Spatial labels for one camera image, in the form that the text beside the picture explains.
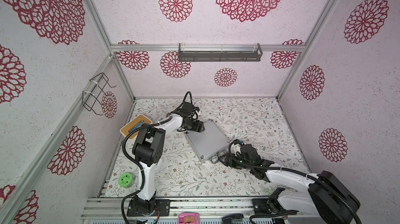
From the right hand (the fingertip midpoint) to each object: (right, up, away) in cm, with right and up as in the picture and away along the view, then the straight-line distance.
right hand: (219, 158), depth 83 cm
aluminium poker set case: (-4, +6, +14) cm, 16 cm away
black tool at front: (+2, -23, -14) cm, 27 cm away
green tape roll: (-47, -9, -5) cm, 49 cm away
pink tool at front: (-15, -21, -16) cm, 31 cm away
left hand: (-11, +15, +14) cm, 23 cm away
